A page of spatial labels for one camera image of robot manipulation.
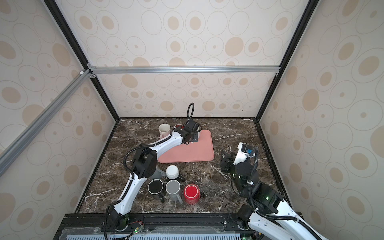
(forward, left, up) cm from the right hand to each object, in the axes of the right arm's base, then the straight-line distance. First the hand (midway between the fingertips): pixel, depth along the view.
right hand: (226, 152), depth 67 cm
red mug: (-12, +16, -20) cm, 28 cm away
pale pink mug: (+32, +35, -20) cm, 51 cm away
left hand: (+28, +12, -20) cm, 36 cm away
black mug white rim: (-8, +35, -20) cm, 41 cm away
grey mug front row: (-10, +25, -17) cm, 32 cm away
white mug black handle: (-1, +27, -19) cm, 33 cm away
